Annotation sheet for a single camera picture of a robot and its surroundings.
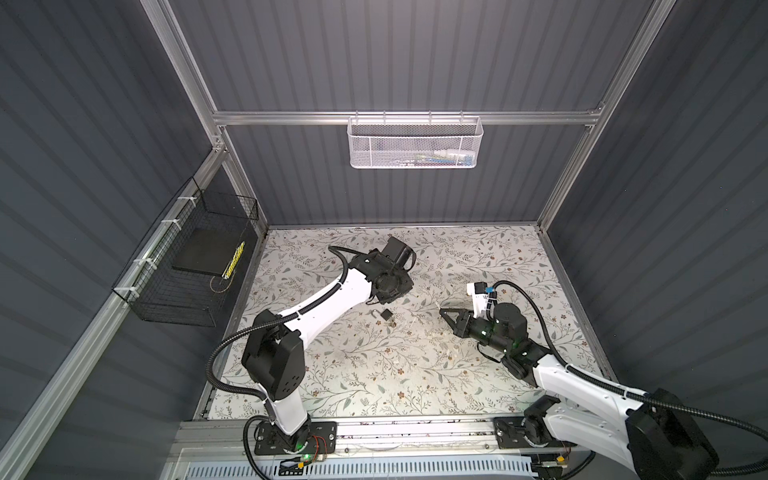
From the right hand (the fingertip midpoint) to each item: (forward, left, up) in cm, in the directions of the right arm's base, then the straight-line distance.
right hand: (444, 314), depth 79 cm
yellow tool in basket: (+7, +53, +15) cm, 56 cm away
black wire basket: (-4, +66, +21) cm, 69 cm away
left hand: (+9, +9, +1) cm, 13 cm away
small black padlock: (+8, +16, -15) cm, 23 cm away
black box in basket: (+10, +60, +16) cm, 63 cm away
